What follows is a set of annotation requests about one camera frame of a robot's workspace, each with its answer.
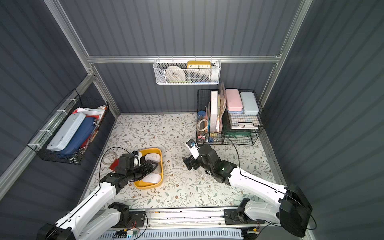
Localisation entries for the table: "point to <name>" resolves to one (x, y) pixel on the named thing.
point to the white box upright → (213, 111)
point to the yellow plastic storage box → (141, 184)
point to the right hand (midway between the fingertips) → (194, 153)
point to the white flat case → (58, 141)
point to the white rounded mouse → (153, 157)
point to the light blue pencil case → (250, 105)
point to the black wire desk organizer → (228, 116)
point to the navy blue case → (87, 126)
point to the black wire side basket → (73, 104)
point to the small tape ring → (198, 125)
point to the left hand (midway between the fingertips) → (153, 167)
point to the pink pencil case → (234, 100)
